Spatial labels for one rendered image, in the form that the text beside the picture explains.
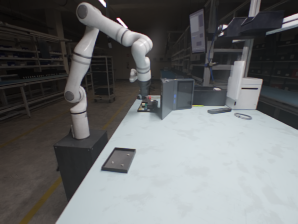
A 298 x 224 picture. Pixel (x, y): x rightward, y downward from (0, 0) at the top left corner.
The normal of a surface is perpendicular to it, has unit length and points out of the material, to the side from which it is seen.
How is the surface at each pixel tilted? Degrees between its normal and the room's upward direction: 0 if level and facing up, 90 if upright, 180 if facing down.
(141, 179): 0
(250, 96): 90
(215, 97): 90
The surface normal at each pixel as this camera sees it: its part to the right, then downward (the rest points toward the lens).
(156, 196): 0.00, -0.95
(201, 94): -0.07, 0.32
